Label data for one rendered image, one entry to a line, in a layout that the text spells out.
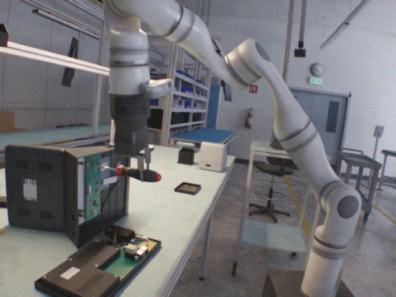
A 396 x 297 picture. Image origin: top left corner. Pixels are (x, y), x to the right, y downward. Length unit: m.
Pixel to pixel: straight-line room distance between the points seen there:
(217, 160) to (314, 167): 0.81
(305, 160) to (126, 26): 0.49
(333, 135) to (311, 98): 1.11
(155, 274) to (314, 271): 0.43
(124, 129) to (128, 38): 0.16
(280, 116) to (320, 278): 0.44
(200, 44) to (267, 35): 6.86
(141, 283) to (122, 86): 0.36
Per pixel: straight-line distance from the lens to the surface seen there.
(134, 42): 0.47
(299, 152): 0.66
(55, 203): 0.70
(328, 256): 0.77
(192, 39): 0.53
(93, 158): 0.64
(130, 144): 0.50
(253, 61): 0.61
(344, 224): 0.74
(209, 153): 1.44
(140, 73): 0.48
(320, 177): 0.75
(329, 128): 7.42
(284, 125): 0.64
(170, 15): 0.50
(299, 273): 0.95
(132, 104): 0.48
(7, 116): 4.44
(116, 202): 0.79
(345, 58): 7.60
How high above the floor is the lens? 1.33
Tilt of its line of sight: 9 degrees down
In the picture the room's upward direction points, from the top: 6 degrees clockwise
